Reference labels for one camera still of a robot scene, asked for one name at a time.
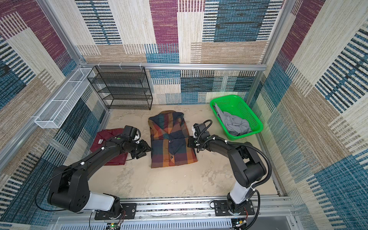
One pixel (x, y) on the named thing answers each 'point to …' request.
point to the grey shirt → (235, 125)
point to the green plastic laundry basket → (239, 106)
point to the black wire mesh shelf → (122, 86)
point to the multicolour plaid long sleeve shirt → (170, 142)
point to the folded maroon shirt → (103, 136)
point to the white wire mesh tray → (56, 112)
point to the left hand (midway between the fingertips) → (150, 148)
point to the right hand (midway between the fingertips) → (188, 144)
